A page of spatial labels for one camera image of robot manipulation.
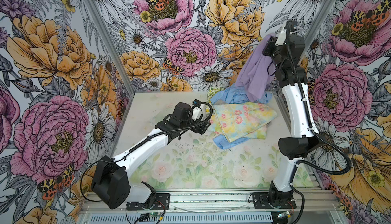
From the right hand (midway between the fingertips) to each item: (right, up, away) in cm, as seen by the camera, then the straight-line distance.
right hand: (270, 42), depth 70 cm
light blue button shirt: (-10, -20, +39) cm, 45 cm away
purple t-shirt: (-3, -14, +12) cm, 18 cm away
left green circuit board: (-52, -79, +1) cm, 94 cm away
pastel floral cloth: (-6, -38, +28) cm, 48 cm away
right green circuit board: (+7, -79, +1) cm, 80 cm away
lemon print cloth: (-22, -17, +53) cm, 60 cm away
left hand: (-31, -38, +10) cm, 50 cm away
